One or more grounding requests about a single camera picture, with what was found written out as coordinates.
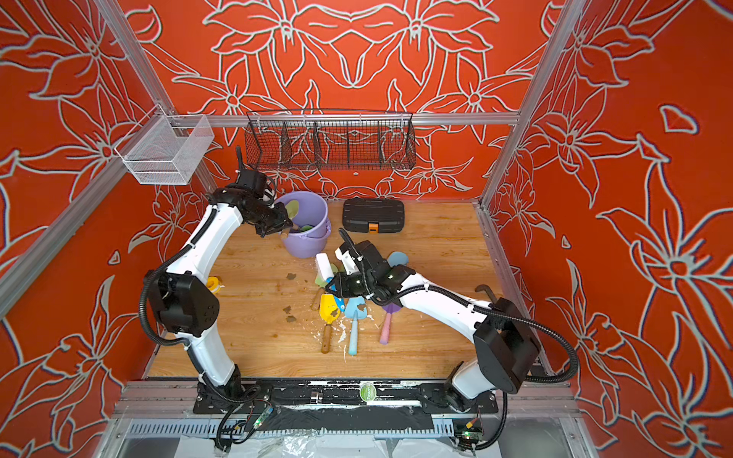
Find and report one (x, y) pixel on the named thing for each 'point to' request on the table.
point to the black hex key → (484, 287)
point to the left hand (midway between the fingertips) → (291, 221)
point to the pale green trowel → (322, 284)
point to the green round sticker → (367, 392)
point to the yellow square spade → (329, 311)
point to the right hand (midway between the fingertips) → (326, 283)
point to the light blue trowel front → (355, 309)
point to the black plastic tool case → (373, 216)
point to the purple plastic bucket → (311, 229)
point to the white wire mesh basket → (165, 149)
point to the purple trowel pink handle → (389, 309)
